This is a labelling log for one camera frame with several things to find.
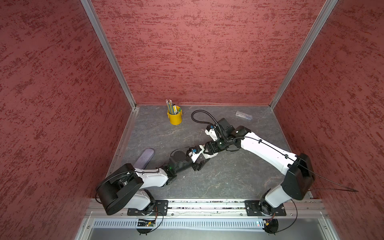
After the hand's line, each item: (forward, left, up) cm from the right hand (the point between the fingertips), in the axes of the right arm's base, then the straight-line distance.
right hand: (209, 152), depth 80 cm
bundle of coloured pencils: (+36, +24, -1) cm, 43 cm away
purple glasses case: (+1, +39, -9) cm, 40 cm away
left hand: (0, +3, -3) cm, 4 cm away
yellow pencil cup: (+31, +22, -9) cm, 39 cm away
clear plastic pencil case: (+39, -29, -14) cm, 50 cm away
